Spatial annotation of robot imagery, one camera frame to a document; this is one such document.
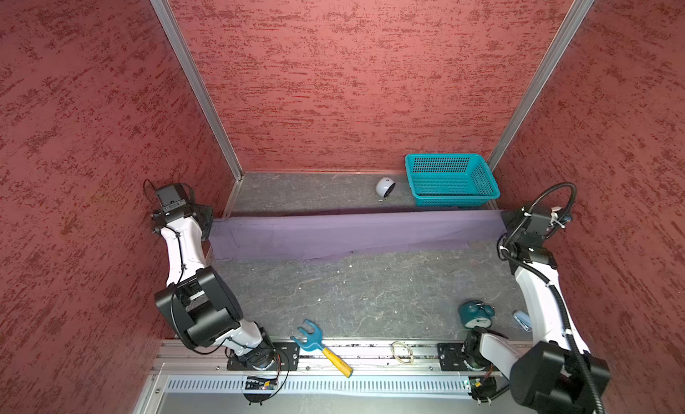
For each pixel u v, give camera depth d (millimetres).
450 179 1215
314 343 744
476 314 746
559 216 641
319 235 891
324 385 775
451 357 742
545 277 494
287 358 696
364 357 757
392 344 771
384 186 1067
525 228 580
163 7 724
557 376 391
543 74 874
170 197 616
